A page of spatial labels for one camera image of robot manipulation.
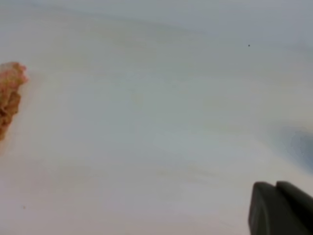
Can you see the pink white checkered rag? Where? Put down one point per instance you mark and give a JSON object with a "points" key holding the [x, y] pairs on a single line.
{"points": [[12, 76]]}

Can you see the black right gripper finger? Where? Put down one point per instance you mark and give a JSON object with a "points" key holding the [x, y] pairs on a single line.
{"points": [[281, 209]]}

